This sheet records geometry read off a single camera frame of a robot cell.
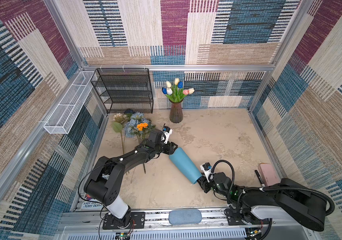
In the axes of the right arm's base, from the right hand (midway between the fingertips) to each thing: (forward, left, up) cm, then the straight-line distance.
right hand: (198, 177), depth 86 cm
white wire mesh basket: (+16, +66, +33) cm, 76 cm away
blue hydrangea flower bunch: (+30, +41, +8) cm, 51 cm away
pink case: (+1, -41, -1) cm, 41 cm away
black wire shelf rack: (+58, +47, +17) cm, 77 cm away
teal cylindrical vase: (+9, +10, +5) cm, 15 cm away
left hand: (+17, +13, +9) cm, 23 cm away
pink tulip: (+40, +5, +28) cm, 50 cm away
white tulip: (+49, +1, +23) cm, 54 cm away
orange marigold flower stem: (+30, +34, +11) cm, 46 cm away
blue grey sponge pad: (-19, +11, +2) cm, 22 cm away
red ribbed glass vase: (+42, +11, +10) cm, 44 cm away
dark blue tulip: (+47, +8, +28) cm, 55 cm away
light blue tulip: (+44, +18, +27) cm, 55 cm away
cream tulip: (+49, +16, +28) cm, 58 cm away
